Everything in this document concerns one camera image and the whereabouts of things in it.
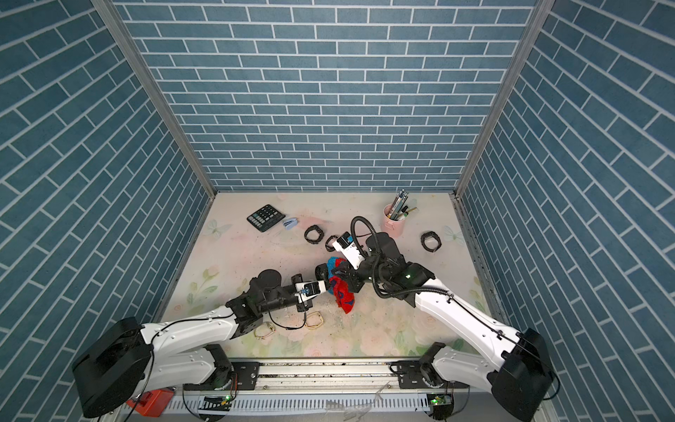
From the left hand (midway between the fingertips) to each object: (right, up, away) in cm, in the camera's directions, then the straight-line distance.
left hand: (332, 286), depth 76 cm
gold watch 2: (-7, -13, +8) cm, 17 cm away
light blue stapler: (-20, +18, +31) cm, 41 cm away
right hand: (+2, +5, -3) cm, 6 cm away
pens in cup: (+24, +23, +23) cm, 40 cm away
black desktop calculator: (-30, +20, +32) cm, 48 cm away
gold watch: (-22, -17, +4) cm, 28 cm away
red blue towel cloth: (+2, +1, -4) cm, 4 cm away
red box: (-44, -26, -12) cm, 52 cm away
